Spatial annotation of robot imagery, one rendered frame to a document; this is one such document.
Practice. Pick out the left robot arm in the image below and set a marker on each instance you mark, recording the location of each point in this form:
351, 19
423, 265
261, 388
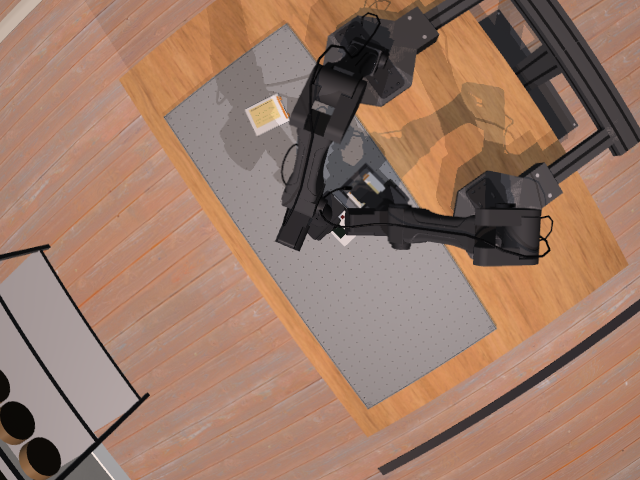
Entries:
500, 221

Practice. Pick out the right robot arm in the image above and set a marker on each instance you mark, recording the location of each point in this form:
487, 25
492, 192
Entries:
331, 81

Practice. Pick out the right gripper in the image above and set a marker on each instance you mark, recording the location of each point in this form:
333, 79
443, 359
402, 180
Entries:
319, 227

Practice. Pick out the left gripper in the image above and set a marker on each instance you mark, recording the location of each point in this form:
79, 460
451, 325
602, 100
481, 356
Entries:
367, 195

